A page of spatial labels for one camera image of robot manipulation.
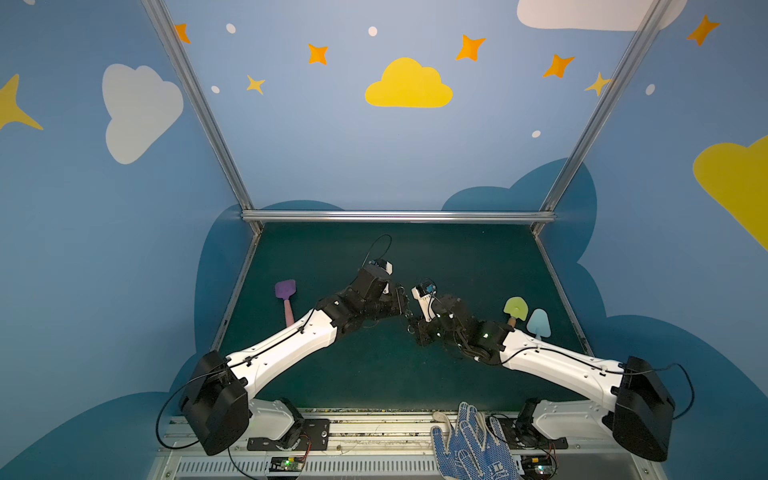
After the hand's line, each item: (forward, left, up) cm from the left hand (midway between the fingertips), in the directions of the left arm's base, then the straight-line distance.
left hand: (413, 301), depth 77 cm
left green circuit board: (-34, +31, -20) cm, 50 cm away
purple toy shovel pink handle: (+15, +42, -18) cm, 48 cm away
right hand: (-2, 0, -4) cm, 5 cm away
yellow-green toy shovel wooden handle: (+9, -37, -19) cm, 43 cm away
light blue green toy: (+4, -42, -20) cm, 47 cm away
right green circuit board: (-34, -31, -20) cm, 50 cm away
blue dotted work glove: (-31, -14, -18) cm, 38 cm away
